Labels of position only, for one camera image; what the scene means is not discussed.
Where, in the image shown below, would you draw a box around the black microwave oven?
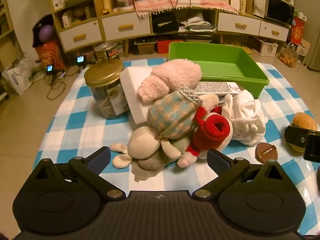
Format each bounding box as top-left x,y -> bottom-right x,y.
265,0 -> 295,27

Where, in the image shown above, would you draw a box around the brown oval powder puff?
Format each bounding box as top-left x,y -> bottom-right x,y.
255,142 -> 278,165

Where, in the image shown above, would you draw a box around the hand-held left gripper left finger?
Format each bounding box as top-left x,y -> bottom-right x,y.
35,145 -> 127,201

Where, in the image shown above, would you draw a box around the green plastic bin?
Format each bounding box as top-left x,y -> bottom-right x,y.
168,42 -> 270,99

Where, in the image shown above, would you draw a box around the white cloth garment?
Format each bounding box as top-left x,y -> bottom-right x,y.
222,89 -> 268,147

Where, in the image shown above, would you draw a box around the black floor cables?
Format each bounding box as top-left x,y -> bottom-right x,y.
44,70 -> 68,100

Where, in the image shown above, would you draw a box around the glass jar with gold lid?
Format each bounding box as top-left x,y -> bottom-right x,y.
84,59 -> 130,120

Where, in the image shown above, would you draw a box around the black white filter box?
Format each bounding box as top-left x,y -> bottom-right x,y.
194,81 -> 243,103

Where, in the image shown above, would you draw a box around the white crate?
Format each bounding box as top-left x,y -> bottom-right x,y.
252,36 -> 278,56

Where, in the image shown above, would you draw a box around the pink plush toy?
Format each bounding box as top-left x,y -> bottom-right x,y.
137,58 -> 202,103

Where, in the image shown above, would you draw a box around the plastic bag of oranges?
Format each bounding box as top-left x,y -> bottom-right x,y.
279,42 -> 299,68

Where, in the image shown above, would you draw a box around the black cloth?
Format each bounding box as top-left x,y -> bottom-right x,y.
32,14 -> 59,48

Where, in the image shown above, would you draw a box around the grey refrigerator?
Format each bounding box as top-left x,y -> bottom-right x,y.
304,0 -> 320,70

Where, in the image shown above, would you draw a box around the blue white checked mat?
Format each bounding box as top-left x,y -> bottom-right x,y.
37,59 -> 320,235

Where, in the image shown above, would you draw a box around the wooden cabinet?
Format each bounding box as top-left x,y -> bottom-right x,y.
47,0 -> 298,58

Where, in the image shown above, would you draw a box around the black bag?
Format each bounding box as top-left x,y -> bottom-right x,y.
152,12 -> 179,34

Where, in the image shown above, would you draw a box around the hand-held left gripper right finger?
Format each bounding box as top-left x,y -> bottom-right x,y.
193,149 -> 285,200

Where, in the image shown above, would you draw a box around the printed tin can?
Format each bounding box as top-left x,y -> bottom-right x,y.
94,42 -> 118,62

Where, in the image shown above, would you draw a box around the white drawer with wooden handle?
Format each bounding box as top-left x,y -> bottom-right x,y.
59,25 -> 103,53
102,12 -> 151,42
217,12 -> 262,36
259,21 -> 290,42

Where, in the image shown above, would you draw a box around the checked blue orange plush doll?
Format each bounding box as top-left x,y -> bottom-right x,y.
148,91 -> 220,140

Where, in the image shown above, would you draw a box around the pink fringed cloth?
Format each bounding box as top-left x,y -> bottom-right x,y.
134,0 -> 238,18

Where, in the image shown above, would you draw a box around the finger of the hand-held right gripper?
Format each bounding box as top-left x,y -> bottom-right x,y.
284,126 -> 320,163

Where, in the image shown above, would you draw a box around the red white plush toy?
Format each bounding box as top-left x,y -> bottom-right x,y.
177,106 -> 234,168

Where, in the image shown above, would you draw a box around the red box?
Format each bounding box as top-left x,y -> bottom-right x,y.
157,39 -> 184,54

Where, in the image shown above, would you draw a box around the beige grey plush rabbit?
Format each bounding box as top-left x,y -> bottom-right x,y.
110,125 -> 193,183

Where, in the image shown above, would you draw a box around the silver toy tiara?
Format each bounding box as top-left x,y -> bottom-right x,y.
178,85 -> 203,105

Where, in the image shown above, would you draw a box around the white foam block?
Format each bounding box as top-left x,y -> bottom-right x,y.
119,66 -> 160,125

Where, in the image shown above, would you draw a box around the clear plastic storage box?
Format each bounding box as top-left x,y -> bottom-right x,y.
135,39 -> 158,55

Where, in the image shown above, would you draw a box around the yellow egg trays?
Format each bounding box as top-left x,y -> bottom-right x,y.
223,35 -> 253,53

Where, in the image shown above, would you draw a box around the red gift bag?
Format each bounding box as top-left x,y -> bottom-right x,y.
290,16 -> 307,44

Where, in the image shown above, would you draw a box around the brown bun plush toy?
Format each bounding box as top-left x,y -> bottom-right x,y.
287,112 -> 318,153

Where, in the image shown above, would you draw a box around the white plastic bag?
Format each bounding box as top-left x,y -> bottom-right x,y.
2,54 -> 34,95

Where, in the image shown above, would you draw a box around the purple ball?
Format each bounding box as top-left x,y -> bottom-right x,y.
39,25 -> 54,42

